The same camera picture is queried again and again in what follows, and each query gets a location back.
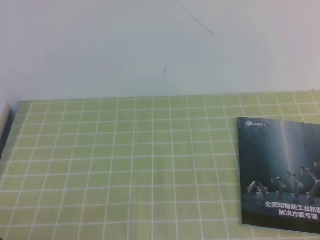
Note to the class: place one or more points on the blue robot brochure book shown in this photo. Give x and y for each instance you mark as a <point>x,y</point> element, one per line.
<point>279,168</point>

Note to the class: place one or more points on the green checkered tablecloth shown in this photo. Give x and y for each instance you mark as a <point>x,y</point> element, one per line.
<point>146,168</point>

